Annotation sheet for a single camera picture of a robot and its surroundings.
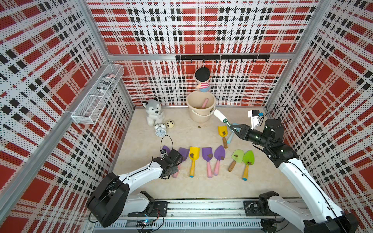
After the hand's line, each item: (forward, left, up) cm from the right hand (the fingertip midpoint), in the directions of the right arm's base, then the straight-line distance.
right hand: (233, 127), depth 70 cm
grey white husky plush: (+24, +47, -17) cm, 55 cm away
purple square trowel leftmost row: (+1, +26, -29) cm, 39 cm away
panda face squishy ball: (+24, +38, -27) cm, 52 cm away
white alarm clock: (+15, +43, -23) cm, 51 cm away
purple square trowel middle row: (-1, +11, -30) cm, 32 cm away
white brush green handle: (+9, +5, -2) cm, 11 cm away
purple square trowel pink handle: (+39, +11, -21) cm, 46 cm away
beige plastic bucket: (+38, +14, -23) cm, 46 cm away
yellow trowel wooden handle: (+18, -1, -30) cm, 35 cm away
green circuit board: (-37, +44, -28) cm, 64 cm away
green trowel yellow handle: (-3, -15, -29) cm, 33 cm away
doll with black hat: (+40, +14, +3) cm, 43 cm away
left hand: (-9, +33, -30) cm, 45 cm away
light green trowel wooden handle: (-1, -9, -30) cm, 32 cm away
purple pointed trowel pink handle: (-4, +35, -16) cm, 38 cm away
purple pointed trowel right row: (+1, +3, -31) cm, 32 cm away
